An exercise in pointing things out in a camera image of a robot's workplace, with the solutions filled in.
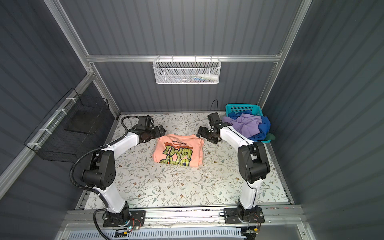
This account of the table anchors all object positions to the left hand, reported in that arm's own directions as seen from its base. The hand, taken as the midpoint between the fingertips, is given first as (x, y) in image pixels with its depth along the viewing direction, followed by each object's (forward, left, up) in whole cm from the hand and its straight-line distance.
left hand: (160, 132), depth 96 cm
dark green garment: (-9, -69, +2) cm, 70 cm away
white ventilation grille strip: (-55, -37, -11) cm, 68 cm away
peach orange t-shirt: (-11, -16, -7) cm, 21 cm away
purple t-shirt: (-1, -55, +5) cm, 55 cm away
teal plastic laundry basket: (+19, -70, 0) cm, 73 cm away
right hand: (-5, -28, -1) cm, 28 cm away
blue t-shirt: (-3, -67, +5) cm, 67 cm away
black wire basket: (-14, +43, +18) cm, 48 cm away
